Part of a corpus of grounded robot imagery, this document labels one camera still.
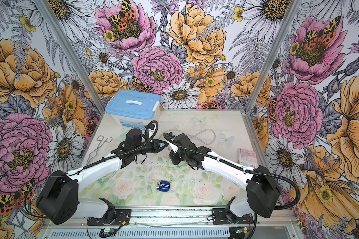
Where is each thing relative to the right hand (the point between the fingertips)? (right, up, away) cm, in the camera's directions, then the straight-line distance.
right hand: (172, 156), depth 81 cm
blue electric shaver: (-5, -16, +1) cm, 17 cm away
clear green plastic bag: (-37, +8, +26) cm, 46 cm away
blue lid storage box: (-27, +27, +20) cm, 44 cm away
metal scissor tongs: (-51, -2, +16) cm, 54 cm away
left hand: (-3, +5, 0) cm, 5 cm away
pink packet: (+45, -4, +11) cm, 46 cm away
